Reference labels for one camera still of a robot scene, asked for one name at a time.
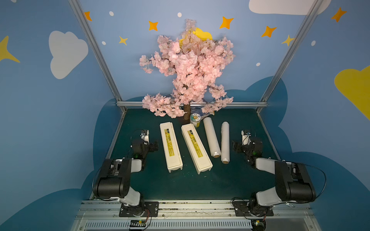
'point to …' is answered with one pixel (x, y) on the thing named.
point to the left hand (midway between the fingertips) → (150, 137)
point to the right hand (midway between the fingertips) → (242, 139)
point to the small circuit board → (138, 224)
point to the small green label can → (195, 119)
